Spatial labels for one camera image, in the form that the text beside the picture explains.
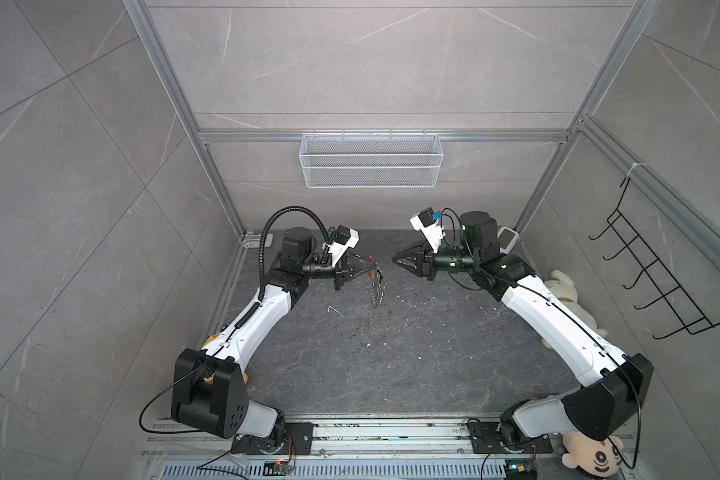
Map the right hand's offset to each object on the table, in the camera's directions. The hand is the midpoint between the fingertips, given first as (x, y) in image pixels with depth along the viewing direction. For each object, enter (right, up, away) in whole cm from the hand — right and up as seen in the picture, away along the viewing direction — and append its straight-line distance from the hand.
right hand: (396, 255), depth 69 cm
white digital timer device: (+46, +6, +41) cm, 62 cm away
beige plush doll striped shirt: (+45, -45, -5) cm, 63 cm away
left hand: (-5, -1, +2) cm, 6 cm away
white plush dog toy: (+56, -11, +23) cm, 62 cm away
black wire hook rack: (+58, -13, -12) cm, 60 cm away
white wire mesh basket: (-5, +32, +31) cm, 45 cm away
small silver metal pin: (-19, -17, +29) cm, 39 cm away
